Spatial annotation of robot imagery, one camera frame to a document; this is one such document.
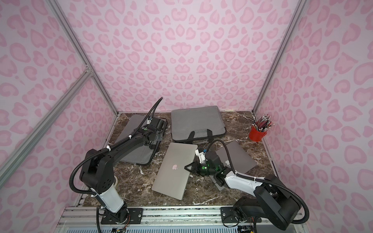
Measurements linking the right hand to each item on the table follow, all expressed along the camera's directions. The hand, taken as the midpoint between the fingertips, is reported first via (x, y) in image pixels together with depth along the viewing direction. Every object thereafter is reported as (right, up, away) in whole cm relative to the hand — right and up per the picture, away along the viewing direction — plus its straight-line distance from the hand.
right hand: (186, 169), depth 79 cm
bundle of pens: (+49, +25, +14) cm, 57 cm away
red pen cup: (+48, +17, +21) cm, 55 cm away
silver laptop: (-8, -6, +5) cm, 11 cm away
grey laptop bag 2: (+9, +25, +31) cm, 41 cm away
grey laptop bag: (-27, +5, +13) cm, 31 cm away
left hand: (-21, +19, +12) cm, 31 cm away
